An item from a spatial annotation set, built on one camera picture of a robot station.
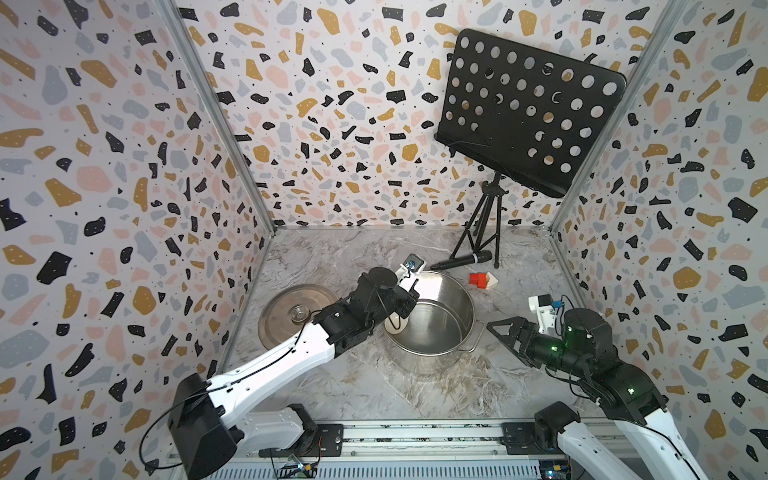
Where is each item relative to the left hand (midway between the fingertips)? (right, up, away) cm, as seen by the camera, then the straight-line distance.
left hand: (416, 277), depth 73 cm
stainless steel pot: (+9, -19, +22) cm, 30 cm away
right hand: (+17, -12, -7) cm, 22 cm away
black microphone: (+20, +3, +39) cm, 44 cm away
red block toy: (+24, -3, +33) cm, 41 cm away
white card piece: (+27, -3, +30) cm, 41 cm away
